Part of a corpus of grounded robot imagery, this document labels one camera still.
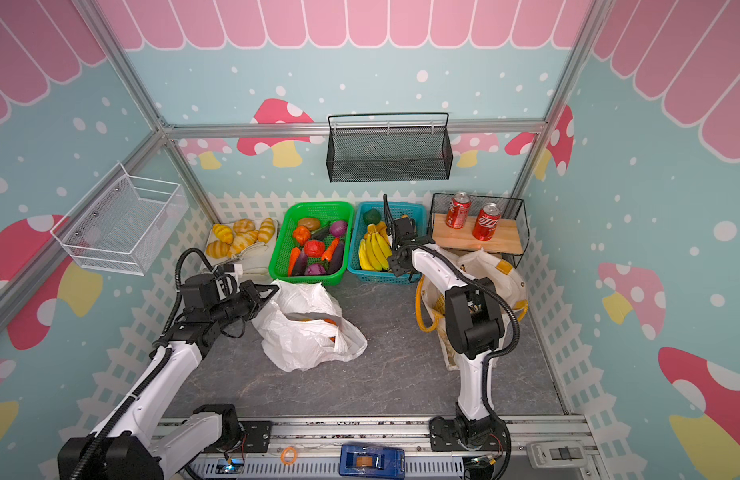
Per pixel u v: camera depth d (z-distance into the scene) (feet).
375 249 3.58
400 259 2.34
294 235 3.66
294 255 3.56
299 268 3.45
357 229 3.51
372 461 2.20
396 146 3.07
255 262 3.62
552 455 2.29
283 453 2.37
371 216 3.69
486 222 2.86
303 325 2.27
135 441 1.34
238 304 2.25
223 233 3.80
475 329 1.73
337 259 3.44
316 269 3.28
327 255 3.47
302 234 3.66
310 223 3.81
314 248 3.45
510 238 3.21
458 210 3.00
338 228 3.66
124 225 3.94
